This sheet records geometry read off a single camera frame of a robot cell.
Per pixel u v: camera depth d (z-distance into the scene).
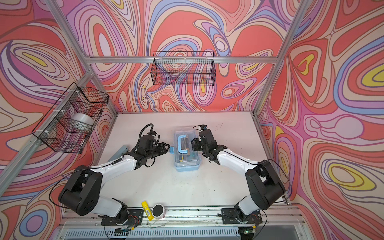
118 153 0.91
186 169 0.88
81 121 0.70
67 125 0.74
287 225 0.74
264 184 0.44
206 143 0.67
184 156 0.86
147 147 0.71
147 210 0.74
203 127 0.78
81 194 0.43
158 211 0.71
